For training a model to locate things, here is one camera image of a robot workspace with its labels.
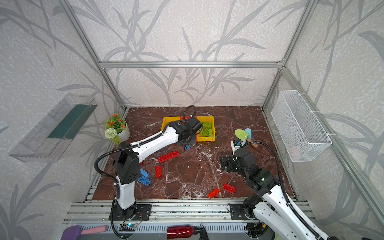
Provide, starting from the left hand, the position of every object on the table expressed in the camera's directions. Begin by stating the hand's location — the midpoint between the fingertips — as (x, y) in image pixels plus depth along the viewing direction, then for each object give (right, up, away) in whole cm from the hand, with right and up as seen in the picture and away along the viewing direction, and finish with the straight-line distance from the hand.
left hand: (192, 137), depth 88 cm
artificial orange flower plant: (-49, +7, +3) cm, 49 cm away
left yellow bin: (-20, +11, +19) cm, 29 cm away
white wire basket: (+48, +4, -27) cm, 55 cm away
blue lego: (-4, -7, +10) cm, 13 cm away
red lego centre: (-15, -12, +3) cm, 20 cm away
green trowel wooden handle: (+34, 0, +14) cm, 37 cm away
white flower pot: (-45, +1, +8) cm, 45 cm away
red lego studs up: (-20, -20, -1) cm, 28 cm away
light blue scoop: (+39, +3, +17) cm, 43 cm away
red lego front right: (+21, -27, -7) cm, 35 cm away
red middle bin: (-8, +10, +15) cm, 20 cm away
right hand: (+19, -6, -12) cm, 23 cm away
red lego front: (+11, -28, -10) cm, 32 cm away
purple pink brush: (-52, -41, -21) cm, 70 cm away
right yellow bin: (+11, +11, +20) cm, 25 cm away
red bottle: (-6, -39, -22) cm, 46 cm away
